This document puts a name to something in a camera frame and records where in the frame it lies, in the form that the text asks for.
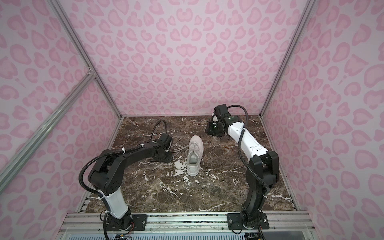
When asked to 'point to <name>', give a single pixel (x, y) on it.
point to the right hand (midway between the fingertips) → (208, 130)
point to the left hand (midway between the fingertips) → (168, 156)
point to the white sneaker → (194, 155)
